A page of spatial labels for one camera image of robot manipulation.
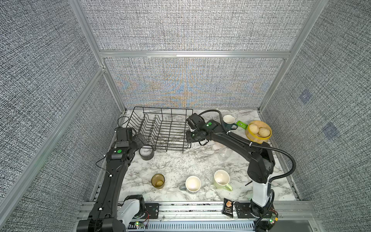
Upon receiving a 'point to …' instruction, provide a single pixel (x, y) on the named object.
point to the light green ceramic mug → (221, 180)
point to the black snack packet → (228, 207)
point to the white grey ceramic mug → (192, 185)
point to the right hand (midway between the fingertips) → (188, 134)
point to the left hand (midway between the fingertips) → (139, 139)
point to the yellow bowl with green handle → (255, 138)
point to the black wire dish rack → (163, 128)
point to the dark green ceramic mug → (228, 121)
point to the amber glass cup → (158, 181)
